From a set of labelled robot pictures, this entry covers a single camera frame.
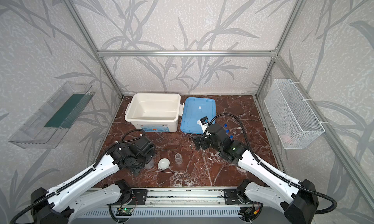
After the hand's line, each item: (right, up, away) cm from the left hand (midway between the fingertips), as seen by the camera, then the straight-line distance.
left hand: (154, 156), depth 77 cm
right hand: (+25, +14, 0) cm, 29 cm away
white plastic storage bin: (-10, +22, +34) cm, 42 cm away
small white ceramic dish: (+3, -7, +7) cm, 11 cm away
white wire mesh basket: (+64, +19, -15) cm, 69 cm away
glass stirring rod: (+7, -11, +5) cm, 14 cm away
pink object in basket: (+68, +10, -5) cm, 69 cm away
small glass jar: (+13, -3, +4) cm, 13 cm away
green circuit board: (-13, -26, -6) cm, 30 cm away
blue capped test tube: (+44, +13, +25) cm, 52 cm away
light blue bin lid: (+19, +24, +32) cm, 44 cm away
